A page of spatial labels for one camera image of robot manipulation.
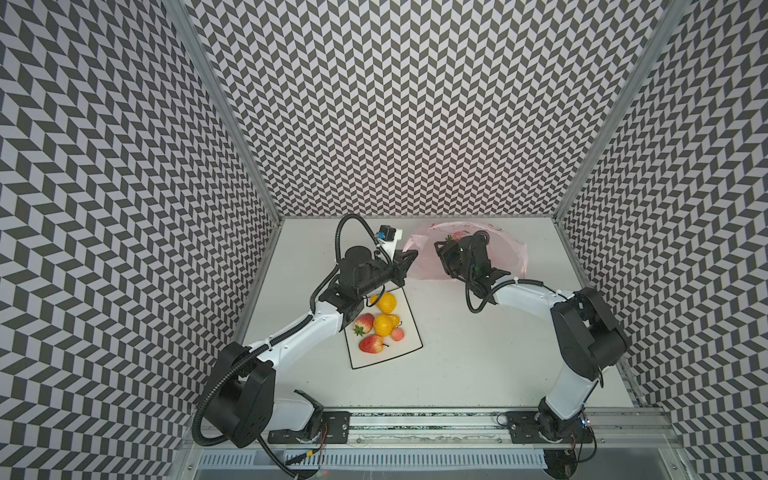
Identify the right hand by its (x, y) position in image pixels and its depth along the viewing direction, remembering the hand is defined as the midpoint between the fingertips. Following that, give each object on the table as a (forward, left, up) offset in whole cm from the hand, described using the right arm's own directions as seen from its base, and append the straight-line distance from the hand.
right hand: (433, 252), depth 92 cm
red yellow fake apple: (-25, +19, -8) cm, 32 cm away
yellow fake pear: (-19, +15, -9) cm, 26 cm away
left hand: (-10, +6, +12) cm, 16 cm away
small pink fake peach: (-21, +12, -11) cm, 27 cm away
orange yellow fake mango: (-13, +15, -7) cm, 21 cm away
